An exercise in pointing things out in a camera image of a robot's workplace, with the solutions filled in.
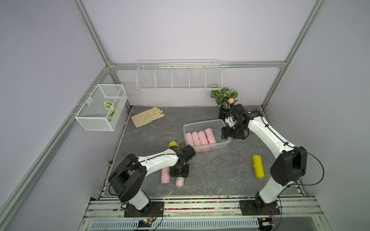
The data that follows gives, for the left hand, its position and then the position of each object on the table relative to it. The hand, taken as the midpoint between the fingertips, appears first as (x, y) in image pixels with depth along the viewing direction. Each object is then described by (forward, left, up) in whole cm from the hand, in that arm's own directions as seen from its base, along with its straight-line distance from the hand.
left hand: (182, 177), depth 82 cm
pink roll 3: (+24, -10, +1) cm, 26 cm away
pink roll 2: (+24, -6, +1) cm, 25 cm away
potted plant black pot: (+44, -31, +19) cm, 57 cm away
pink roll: (+1, +9, +2) cm, 10 cm away
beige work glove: (+51, +27, -3) cm, 58 cm away
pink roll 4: (+24, -15, +1) cm, 29 cm away
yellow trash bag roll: (+23, +5, 0) cm, 23 cm away
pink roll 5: (+27, -21, +1) cm, 34 cm away
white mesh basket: (+34, +43, +26) cm, 60 cm away
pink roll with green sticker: (-3, +1, +1) cm, 3 cm away
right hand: (+18, -28, +13) cm, 36 cm away
